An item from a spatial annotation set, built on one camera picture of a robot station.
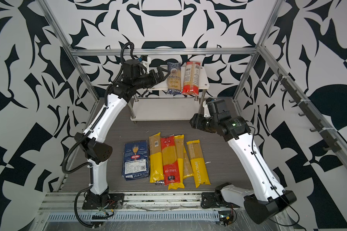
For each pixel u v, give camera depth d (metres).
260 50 0.87
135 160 0.81
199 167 0.83
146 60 0.67
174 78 0.79
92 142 0.48
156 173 0.78
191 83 0.76
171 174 0.77
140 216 0.65
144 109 1.04
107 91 0.55
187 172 0.81
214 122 0.50
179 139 0.91
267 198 0.37
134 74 0.58
